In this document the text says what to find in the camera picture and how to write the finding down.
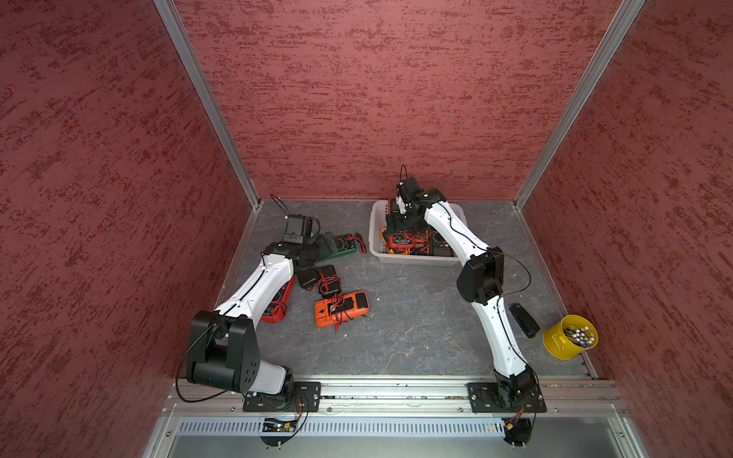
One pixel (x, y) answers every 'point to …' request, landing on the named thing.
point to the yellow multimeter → (391, 251)
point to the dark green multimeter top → (345, 243)
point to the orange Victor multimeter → (420, 242)
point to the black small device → (307, 277)
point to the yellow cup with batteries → (574, 335)
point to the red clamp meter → (277, 309)
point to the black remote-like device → (526, 322)
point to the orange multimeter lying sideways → (329, 310)
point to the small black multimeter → (329, 282)
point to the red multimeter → (410, 242)
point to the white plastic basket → (377, 223)
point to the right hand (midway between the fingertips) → (402, 230)
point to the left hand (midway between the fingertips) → (325, 253)
